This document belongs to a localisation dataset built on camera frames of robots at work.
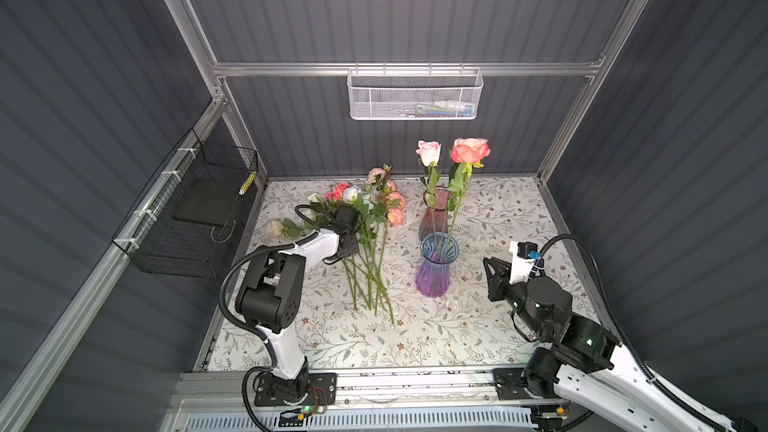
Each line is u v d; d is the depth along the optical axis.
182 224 0.72
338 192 1.08
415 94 1.24
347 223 0.77
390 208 1.05
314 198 1.08
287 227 1.02
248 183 0.82
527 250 0.59
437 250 0.80
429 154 0.67
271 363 0.57
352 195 1.03
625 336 0.83
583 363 0.49
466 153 0.65
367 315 0.87
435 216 1.02
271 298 0.49
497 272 0.63
